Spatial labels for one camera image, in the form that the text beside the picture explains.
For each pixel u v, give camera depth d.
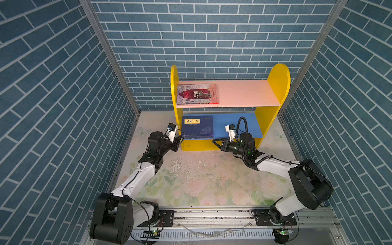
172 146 0.74
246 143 0.65
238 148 0.72
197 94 0.72
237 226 0.72
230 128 0.77
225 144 0.75
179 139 0.83
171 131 0.71
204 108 0.69
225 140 0.78
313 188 0.45
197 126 0.88
